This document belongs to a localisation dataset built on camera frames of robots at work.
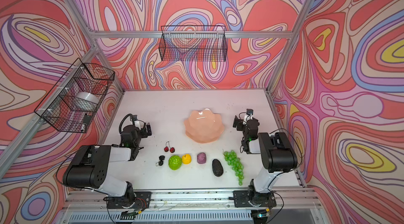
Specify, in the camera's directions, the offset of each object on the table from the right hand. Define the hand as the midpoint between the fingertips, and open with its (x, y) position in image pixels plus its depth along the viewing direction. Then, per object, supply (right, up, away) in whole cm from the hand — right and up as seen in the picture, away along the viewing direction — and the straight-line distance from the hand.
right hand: (244, 119), depth 97 cm
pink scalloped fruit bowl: (-25, -5, +2) cm, 26 cm away
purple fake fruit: (-26, -20, -15) cm, 36 cm away
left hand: (-62, -2, -3) cm, 63 cm away
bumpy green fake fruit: (-40, -21, -18) cm, 49 cm away
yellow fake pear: (-35, -20, -15) cm, 42 cm away
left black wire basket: (-89, +9, -23) cm, 92 cm away
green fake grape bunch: (-9, -20, -15) cm, 27 cm away
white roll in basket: (-79, +10, -26) cm, 84 cm away
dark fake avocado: (-18, -23, -18) cm, 35 cm away
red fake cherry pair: (-44, -17, -8) cm, 47 cm away
